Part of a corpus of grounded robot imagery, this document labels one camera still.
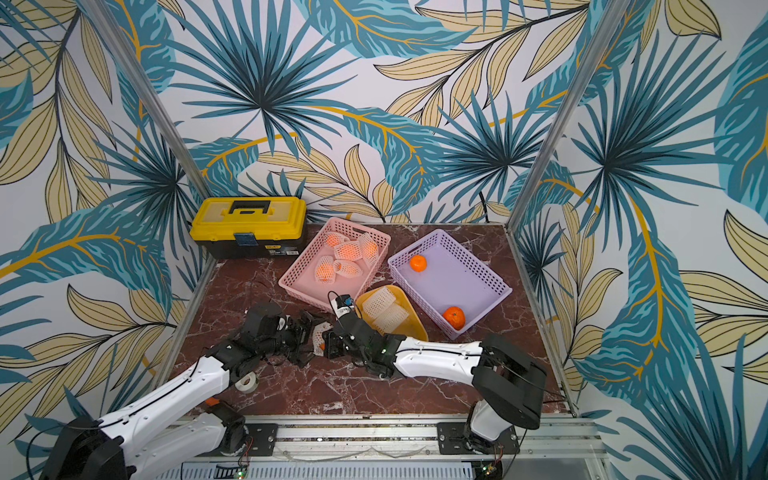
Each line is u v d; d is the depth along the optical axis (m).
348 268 0.99
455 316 0.88
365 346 0.60
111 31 0.70
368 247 1.04
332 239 1.07
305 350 0.72
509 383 0.43
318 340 0.78
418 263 1.04
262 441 0.73
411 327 0.91
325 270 1.00
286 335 0.70
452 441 0.73
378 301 0.90
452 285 1.03
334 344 0.69
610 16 0.69
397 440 0.75
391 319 0.90
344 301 0.72
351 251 1.03
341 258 1.02
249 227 0.98
